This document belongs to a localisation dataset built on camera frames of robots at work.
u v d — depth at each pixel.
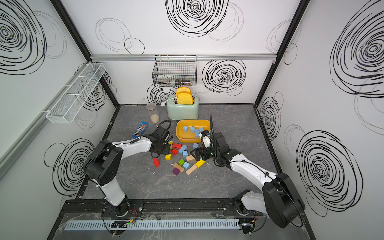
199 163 0.89
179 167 0.87
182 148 0.94
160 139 0.75
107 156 0.53
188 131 1.02
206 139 0.76
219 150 0.65
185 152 0.91
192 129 1.02
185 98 0.98
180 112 1.00
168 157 0.89
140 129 1.05
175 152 0.93
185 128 1.02
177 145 0.96
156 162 0.89
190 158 0.89
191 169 0.87
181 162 0.88
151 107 0.99
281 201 0.41
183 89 0.99
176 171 0.86
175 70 1.24
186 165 0.86
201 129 1.02
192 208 0.75
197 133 1.02
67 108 0.72
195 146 0.94
